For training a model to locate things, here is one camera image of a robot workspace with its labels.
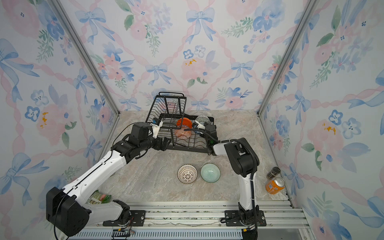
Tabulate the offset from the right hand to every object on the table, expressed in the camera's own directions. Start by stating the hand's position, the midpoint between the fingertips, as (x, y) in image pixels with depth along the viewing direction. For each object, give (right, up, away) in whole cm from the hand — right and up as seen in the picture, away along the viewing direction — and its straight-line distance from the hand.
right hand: (207, 121), depth 101 cm
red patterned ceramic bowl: (-17, -9, +3) cm, 20 cm away
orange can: (+32, -34, -26) cm, 53 cm away
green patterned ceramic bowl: (-3, +2, +9) cm, 9 cm away
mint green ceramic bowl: (0, -31, -13) cm, 34 cm away
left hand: (-25, -9, -21) cm, 34 cm away
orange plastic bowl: (-16, 0, +5) cm, 17 cm away
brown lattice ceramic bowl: (-13, -32, -13) cm, 36 cm away
